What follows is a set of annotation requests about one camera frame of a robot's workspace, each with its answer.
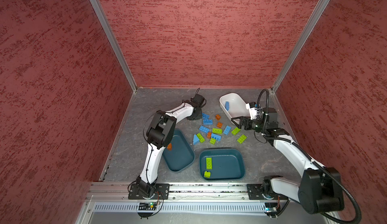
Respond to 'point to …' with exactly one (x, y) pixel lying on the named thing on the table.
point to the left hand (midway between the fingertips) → (196, 118)
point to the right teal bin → (228, 164)
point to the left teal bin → (182, 157)
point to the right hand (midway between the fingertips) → (235, 121)
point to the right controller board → (270, 207)
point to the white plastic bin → (234, 107)
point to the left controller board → (147, 206)
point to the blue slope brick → (195, 139)
